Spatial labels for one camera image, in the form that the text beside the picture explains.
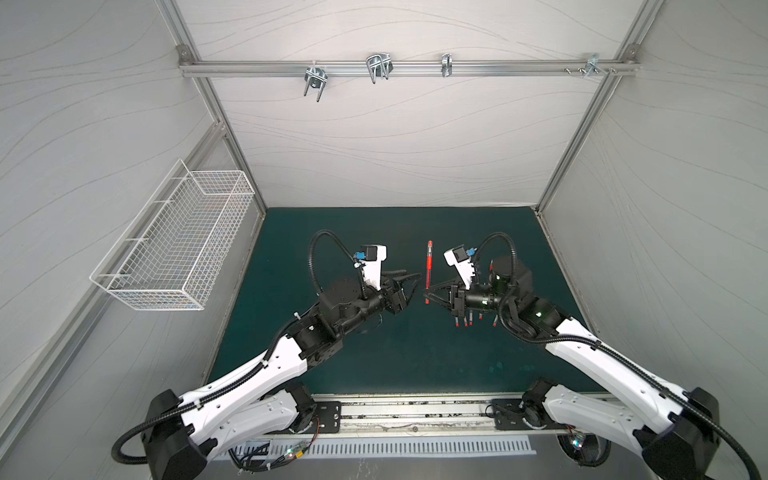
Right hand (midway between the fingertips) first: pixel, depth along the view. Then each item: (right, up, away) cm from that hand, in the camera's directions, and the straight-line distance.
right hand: (424, 292), depth 67 cm
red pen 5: (+12, -4, -4) cm, 13 cm away
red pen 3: (+15, -14, +22) cm, 30 cm away
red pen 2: (+12, -14, +23) cm, 29 cm away
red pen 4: (+17, -13, +23) cm, 32 cm away
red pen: (+1, +6, -1) cm, 6 cm away
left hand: (-4, +4, -3) cm, 6 cm away
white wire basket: (-60, +8, 0) cm, 60 cm away
